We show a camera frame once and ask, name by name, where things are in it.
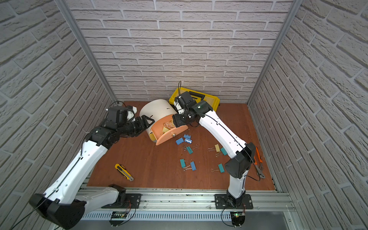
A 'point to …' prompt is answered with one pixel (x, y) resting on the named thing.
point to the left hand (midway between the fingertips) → (153, 120)
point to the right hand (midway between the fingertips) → (181, 119)
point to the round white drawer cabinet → (157, 109)
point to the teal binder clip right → (224, 151)
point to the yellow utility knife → (122, 169)
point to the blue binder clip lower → (192, 166)
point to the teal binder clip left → (183, 163)
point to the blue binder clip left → (179, 141)
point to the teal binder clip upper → (189, 150)
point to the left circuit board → (117, 214)
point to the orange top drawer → (162, 136)
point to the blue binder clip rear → (187, 136)
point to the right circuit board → (237, 218)
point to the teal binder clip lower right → (219, 168)
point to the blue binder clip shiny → (189, 141)
